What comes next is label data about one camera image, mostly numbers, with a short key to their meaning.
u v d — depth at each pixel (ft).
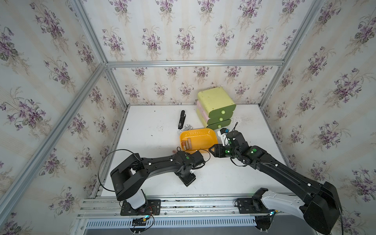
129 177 1.42
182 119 3.53
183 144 3.13
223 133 2.34
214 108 2.89
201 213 2.40
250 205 2.36
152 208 2.36
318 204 1.24
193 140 3.24
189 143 3.14
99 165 2.98
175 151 3.33
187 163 1.94
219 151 2.22
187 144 3.14
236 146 1.97
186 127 3.42
